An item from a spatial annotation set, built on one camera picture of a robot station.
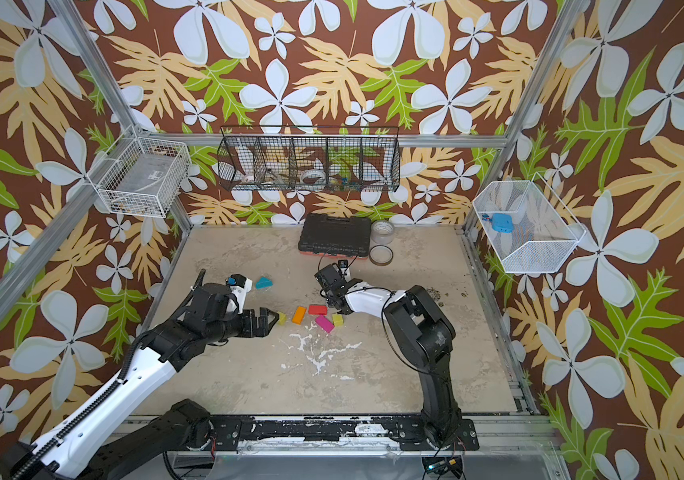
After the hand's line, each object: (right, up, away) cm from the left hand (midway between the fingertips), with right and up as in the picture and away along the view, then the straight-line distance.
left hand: (265, 312), depth 76 cm
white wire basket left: (-38, +38, +10) cm, 55 cm away
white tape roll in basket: (+10, +41, +22) cm, 48 cm away
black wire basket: (+10, +47, +21) cm, 53 cm away
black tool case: (+17, +22, +36) cm, 45 cm away
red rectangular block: (+12, -3, +20) cm, 24 cm away
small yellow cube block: (+19, -5, +16) cm, 26 cm away
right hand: (+20, +2, +23) cm, 31 cm away
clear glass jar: (+37, +24, +43) cm, 61 cm away
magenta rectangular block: (+14, -7, +18) cm, 24 cm away
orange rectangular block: (+6, -5, +19) cm, 21 cm away
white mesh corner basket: (+73, +21, 0) cm, 76 cm away
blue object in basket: (+67, +25, +10) cm, 72 cm away
